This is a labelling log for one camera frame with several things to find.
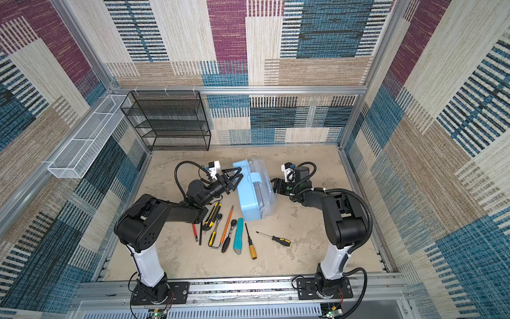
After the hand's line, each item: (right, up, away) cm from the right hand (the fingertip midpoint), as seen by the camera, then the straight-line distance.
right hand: (271, 186), depth 95 cm
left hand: (-12, +8, -15) cm, 21 cm away
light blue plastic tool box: (-7, 0, -12) cm, 14 cm away
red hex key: (-34, -19, -7) cm, 39 cm away
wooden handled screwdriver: (-9, -23, -12) cm, 28 cm away
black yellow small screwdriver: (+3, -21, -12) cm, 24 cm away
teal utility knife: (-15, -21, -9) cm, 27 cm away
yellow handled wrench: (-24, -13, -4) cm, 28 cm away
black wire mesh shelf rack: (-54, +35, +15) cm, 66 cm away
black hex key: (-31, -20, -8) cm, 38 cm away
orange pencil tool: (-20, -17, -6) cm, 27 cm away
